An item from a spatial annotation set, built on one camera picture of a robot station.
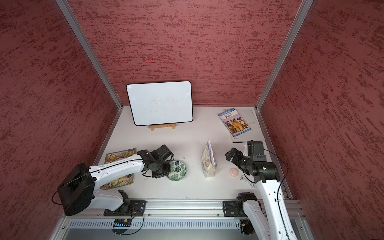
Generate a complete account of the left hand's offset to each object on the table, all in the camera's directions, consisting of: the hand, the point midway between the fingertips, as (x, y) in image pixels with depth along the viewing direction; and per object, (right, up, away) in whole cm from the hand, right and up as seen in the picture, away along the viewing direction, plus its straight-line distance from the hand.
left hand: (168, 176), depth 82 cm
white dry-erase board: (-10, +43, +16) cm, 47 cm away
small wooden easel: (-15, +26, +22) cm, 37 cm away
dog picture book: (+44, +30, +26) cm, 59 cm away
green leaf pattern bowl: (+5, +2, +4) cm, 7 cm away
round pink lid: (+38, +1, +4) cm, 38 cm away
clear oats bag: (+22, +10, -6) cm, 25 cm away
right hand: (+34, +10, -7) cm, 36 cm away
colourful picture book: (-36, +8, +11) cm, 39 cm away
